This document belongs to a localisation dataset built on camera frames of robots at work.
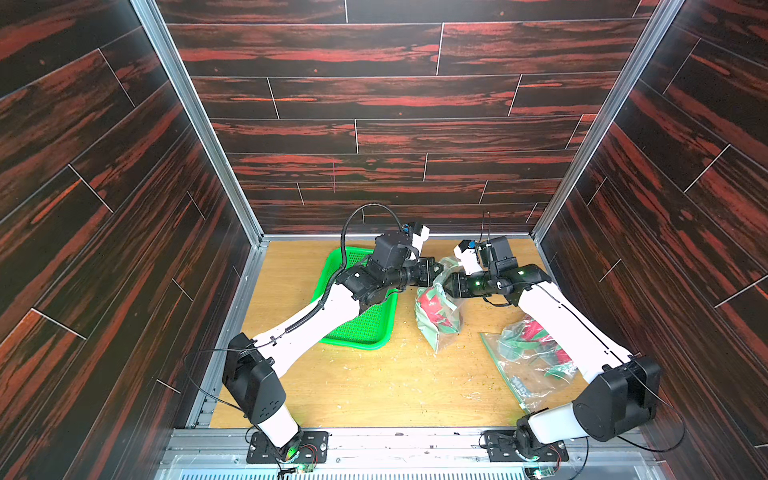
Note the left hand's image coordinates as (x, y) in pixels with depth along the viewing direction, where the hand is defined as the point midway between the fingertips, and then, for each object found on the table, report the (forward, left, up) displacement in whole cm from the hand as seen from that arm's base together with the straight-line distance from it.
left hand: (447, 269), depth 71 cm
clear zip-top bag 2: (-11, -28, -28) cm, 41 cm away
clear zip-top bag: (-9, -1, -3) cm, 10 cm away
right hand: (+5, -5, -12) cm, 14 cm away
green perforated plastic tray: (-1, +18, -28) cm, 34 cm away
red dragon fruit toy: (-1, +2, -14) cm, 14 cm away
